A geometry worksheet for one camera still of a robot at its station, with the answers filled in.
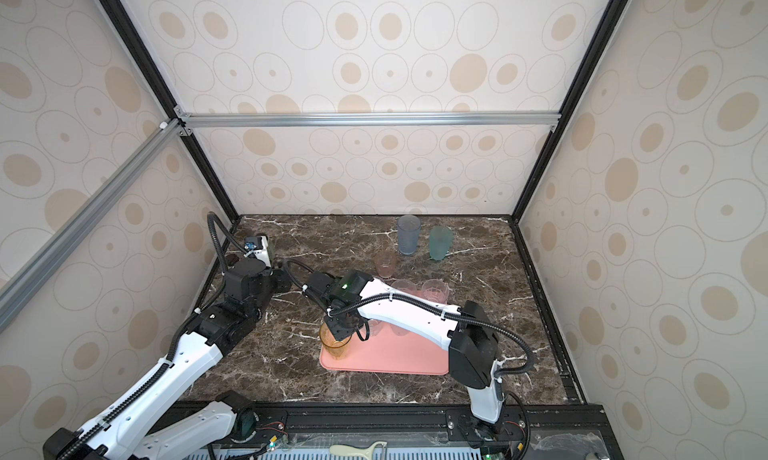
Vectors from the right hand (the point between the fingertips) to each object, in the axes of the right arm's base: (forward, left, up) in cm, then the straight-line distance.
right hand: (346, 328), depth 78 cm
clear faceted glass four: (+17, -26, -10) cm, 33 cm away
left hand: (+13, +14, +14) cm, 24 cm away
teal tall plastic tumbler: (+38, -30, -10) cm, 50 cm away
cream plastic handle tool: (-25, -2, -11) cm, 28 cm away
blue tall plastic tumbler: (+42, -18, -10) cm, 47 cm away
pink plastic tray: (0, -12, -14) cm, 18 cm away
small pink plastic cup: (+29, -10, -12) cm, 33 cm away
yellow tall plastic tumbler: (-7, +1, +5) cm, 9 cm away
